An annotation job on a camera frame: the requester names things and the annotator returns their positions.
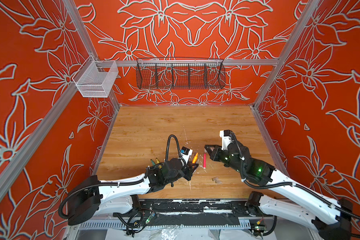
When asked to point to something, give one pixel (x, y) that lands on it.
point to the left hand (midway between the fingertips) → (198, 164)
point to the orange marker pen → (195, 157)
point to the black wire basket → (180, 73)
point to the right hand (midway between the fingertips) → (202, 147)
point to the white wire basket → (95, 78)
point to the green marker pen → (152, 162)
